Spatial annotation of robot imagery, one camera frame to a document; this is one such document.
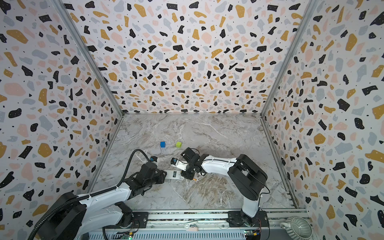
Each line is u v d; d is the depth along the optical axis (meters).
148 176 0.69
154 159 0.80
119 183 0.58
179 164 0.80
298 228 0.72
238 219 0.73
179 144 1.02
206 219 0.76
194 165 0.68
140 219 0.74
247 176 0.49
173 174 0.88
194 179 0.81
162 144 1.01
